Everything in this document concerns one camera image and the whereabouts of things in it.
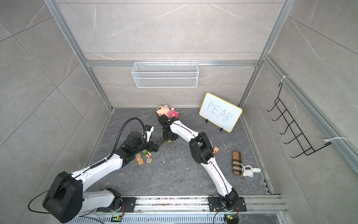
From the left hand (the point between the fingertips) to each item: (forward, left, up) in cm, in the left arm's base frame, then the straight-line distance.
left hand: (158, 136), depth 84 cm
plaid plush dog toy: (-18, -49, -12) cm, 53 cm away
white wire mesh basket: (+44, -4, +15) cm, 47 cm away
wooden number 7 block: (-5, +8, -13) cm, 16 cm away
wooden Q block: (-10, +13, -13) cm, 21 cm away
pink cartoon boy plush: (+29, -2, -7) cm, 30 cm away
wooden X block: (-9, +8, -14) cm, 18 cm away
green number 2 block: (-11, +6, +3) cm, 13 cm away
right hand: (+7, -6, -14) cm, 17 cm away
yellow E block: (0, -7, -6) cm, 9 cm away
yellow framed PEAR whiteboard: (+22, -44, -3) cm, 49 cm away
